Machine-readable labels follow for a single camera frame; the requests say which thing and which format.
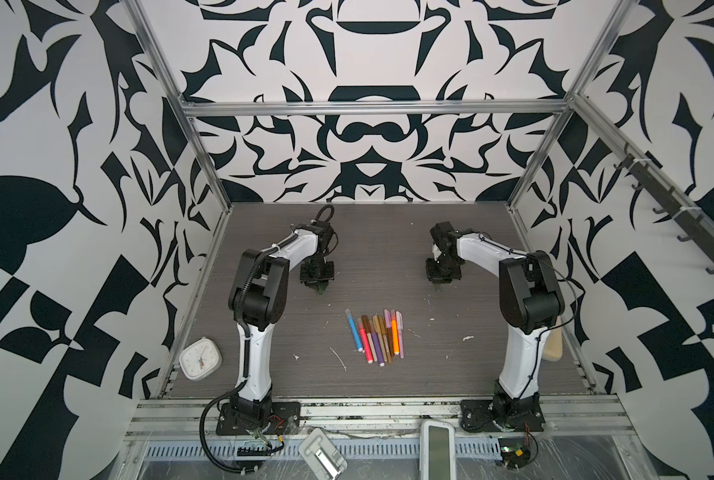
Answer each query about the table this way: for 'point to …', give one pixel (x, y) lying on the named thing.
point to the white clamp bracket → (319, 453)
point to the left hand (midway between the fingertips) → (324, 281)
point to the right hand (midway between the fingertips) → (435, 276)
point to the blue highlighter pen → (354, 330)
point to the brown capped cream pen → (367, 325)
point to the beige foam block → (553, 346)
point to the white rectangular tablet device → (437, 450)
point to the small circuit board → (515, 451)
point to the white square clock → (201, 360)
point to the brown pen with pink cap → (387, 315)
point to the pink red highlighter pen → (365, 342)
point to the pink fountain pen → (399, 320)
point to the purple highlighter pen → (377, 347)
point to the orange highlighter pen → (395, 332)
